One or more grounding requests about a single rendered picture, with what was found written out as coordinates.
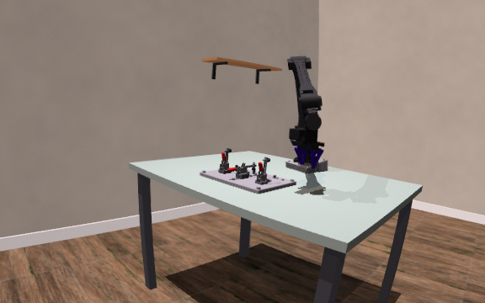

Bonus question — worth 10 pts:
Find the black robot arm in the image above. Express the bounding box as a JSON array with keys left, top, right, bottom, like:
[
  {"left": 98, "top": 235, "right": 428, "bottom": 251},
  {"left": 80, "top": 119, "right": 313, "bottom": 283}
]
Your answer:
[{"left": 287, "top": 56, "right": 322, "bottom": 146}]

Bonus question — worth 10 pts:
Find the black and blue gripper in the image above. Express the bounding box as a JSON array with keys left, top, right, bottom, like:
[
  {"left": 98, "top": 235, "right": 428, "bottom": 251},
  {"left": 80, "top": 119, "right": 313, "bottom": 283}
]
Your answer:
[{"left": 295, "top": 142, "right": 325, "bottom": 169}]

